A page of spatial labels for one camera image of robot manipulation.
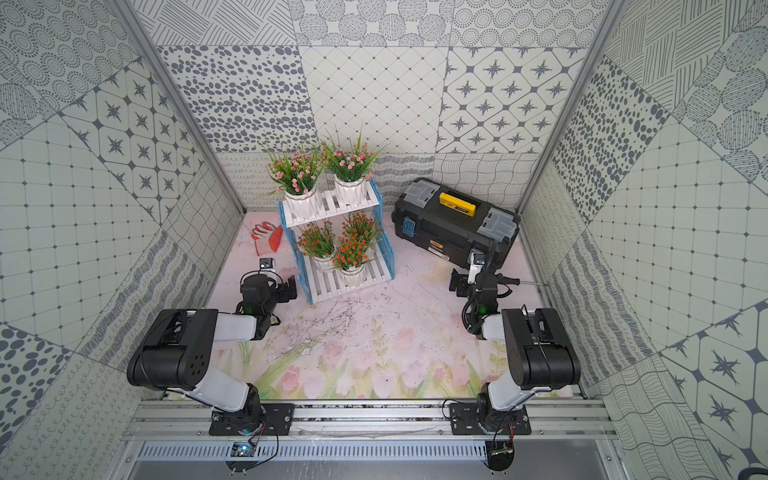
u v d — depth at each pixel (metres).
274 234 1.12
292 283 0.90
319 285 0.98
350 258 0.87
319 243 0.89
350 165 0.74
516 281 0.98
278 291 0.86
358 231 0.93
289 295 0.90
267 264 0.83
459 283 0.86
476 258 0.83
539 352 0.46
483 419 0.67
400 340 0.88
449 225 0.95
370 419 0.76
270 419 0.73
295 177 0.70
